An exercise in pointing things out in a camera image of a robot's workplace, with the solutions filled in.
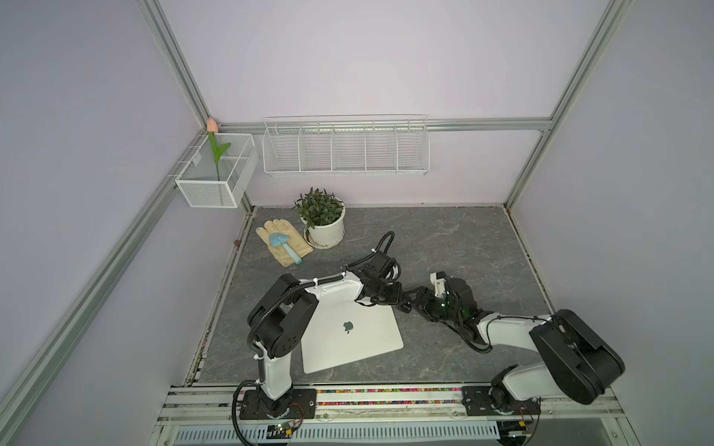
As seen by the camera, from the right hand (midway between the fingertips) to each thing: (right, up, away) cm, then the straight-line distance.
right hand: (405, 297), depth 87 cm
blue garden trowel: (-47, +18, +20) cm, 54 cm away
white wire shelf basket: (-20, +52, +11) cm, 57 cm away
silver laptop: (-19, -10, -2) cm, 21 cm away
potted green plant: (-27, +26, +6) cm, 38 cm away
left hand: (0, -2, 0) cm, 2 cm away
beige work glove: (-40, +17, +21) cm, 48 cm away
